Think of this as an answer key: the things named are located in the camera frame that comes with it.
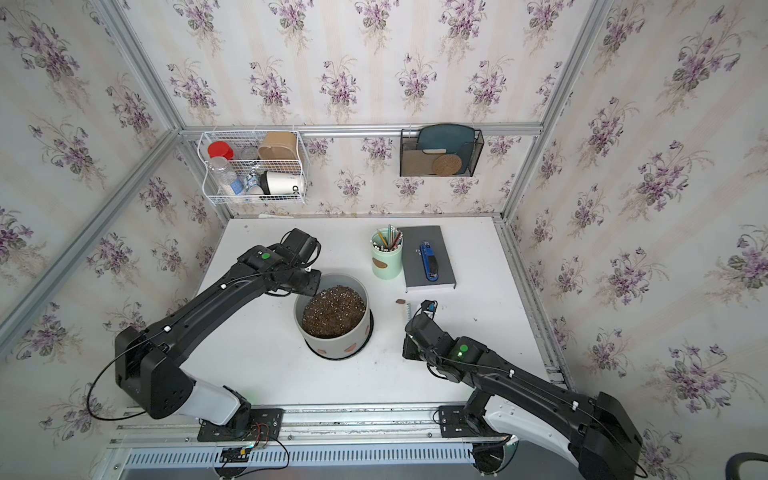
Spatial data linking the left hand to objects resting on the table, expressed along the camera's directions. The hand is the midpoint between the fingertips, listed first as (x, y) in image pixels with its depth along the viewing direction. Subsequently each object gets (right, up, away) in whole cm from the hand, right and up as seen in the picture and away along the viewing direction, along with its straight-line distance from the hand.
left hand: (317, 288), depth 81 cm
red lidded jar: (-34, +42, +12) cm, 55 cm away
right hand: (+25, -15, -1) cm, 29 cm away
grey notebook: (+28, +2, +18) cm, 34 cm away
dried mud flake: (+24, -7, +15) cm, 29 cm away
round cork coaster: (+39, +38, +17) cm, 58 cm away
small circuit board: (-18, -39, -9) cm, 44 cm away
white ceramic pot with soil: (+5, -9, +1) cm, 10 cm away
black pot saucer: (+2, -19, +1) cm, 20 cm away
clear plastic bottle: (-31, +33, +9) cm, 47 cm away
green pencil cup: (+19, +9, +10) cm, 24 cm away
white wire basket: (-24, +37, +13) cm, 46 cm away
